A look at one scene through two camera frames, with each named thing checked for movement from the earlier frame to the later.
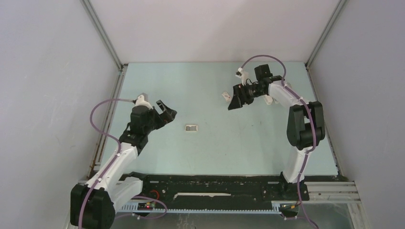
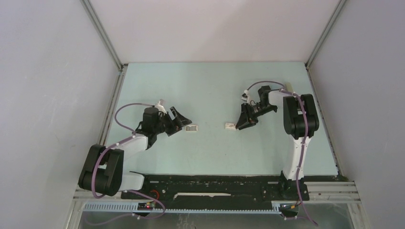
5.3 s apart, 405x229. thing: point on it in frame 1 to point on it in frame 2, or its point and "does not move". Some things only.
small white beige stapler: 227,97 to 231,126
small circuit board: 149,206 does not move
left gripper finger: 166,114 to 184,120
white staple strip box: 191,128 does not move
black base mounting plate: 218,188 does not move
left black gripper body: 155,121 to 171,126
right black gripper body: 250,92 to 253,111
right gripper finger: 235,103 to 243,122
